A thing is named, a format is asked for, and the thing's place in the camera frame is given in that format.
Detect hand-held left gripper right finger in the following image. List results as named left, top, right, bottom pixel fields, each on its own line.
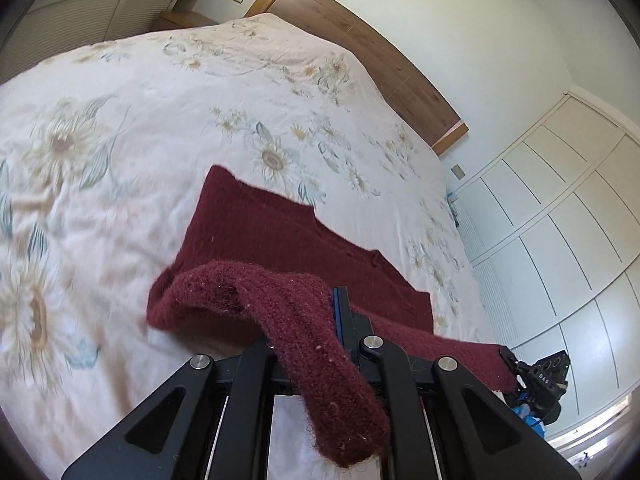
left=330, top=286, right=583, bottom=480

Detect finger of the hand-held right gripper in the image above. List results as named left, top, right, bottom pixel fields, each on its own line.
left=499, top=345, right=531, bottom=396

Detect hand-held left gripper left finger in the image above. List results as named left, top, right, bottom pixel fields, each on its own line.
left=62, top=340, right=281, bottom=480

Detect dark red knitted sweater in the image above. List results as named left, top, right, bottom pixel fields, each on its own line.
left=146, top=164, right=518, bottom=468

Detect white wardrobe doors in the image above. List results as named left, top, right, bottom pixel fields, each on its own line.
left=447, top=85, right=640, bottom=456

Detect bed with floral duvet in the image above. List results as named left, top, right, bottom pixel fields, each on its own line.
left=0, top=14, right=493, bottom=480

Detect wooden headboard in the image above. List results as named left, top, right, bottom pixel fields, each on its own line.
left=244, top=0, right=469, bottom=157

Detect wooden nightstand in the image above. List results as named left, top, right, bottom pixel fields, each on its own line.
left=157, top=10, right=221, bottom=32

